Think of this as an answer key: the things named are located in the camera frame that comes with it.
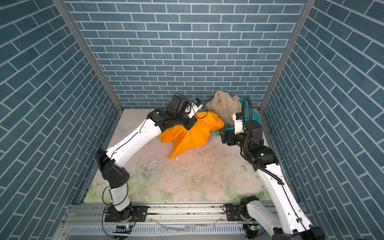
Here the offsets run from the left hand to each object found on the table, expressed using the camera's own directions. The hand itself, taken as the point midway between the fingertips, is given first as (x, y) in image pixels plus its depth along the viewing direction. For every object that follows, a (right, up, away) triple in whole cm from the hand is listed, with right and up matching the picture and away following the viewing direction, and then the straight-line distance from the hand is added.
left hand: (195, 117), depth 78 cm
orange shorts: (+2, -10, +6) cm, 12 cm away
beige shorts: (+20, +9, +26) cm, 34 cm away
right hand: (+15, -5, -6) cm, 17 cm away
